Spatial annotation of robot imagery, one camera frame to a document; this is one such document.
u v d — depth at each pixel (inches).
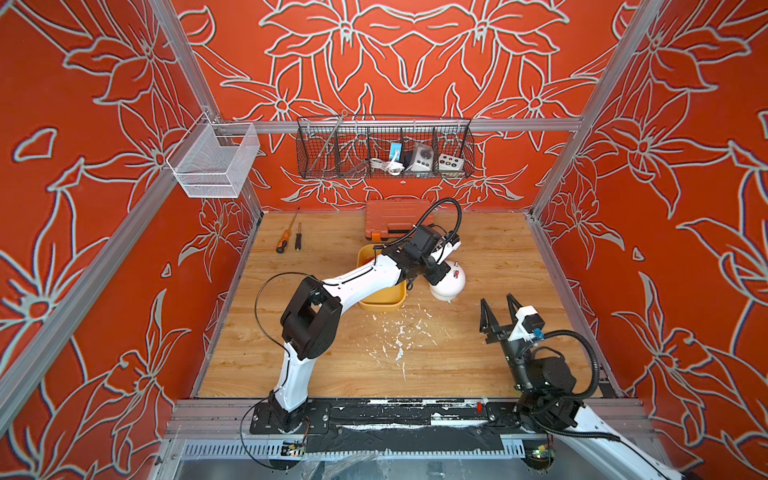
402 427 28.6
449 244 29.6
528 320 22.7
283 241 42.1
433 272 30.0
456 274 34.5
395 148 32.8
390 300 36.5
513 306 28.0
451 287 35.2
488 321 26.9
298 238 43.4
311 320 19.6
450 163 36.9
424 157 35.8
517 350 24.5
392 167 33.5
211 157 36.2
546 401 22.5
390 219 45.3
